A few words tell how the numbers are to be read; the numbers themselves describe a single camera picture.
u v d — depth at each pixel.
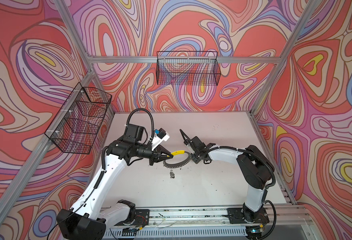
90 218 0.38
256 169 0.50
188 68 0.96
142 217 0.72
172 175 0.71
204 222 0.73
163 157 0.64
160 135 0.58
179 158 0.64
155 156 0.57
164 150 0.63
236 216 0.73
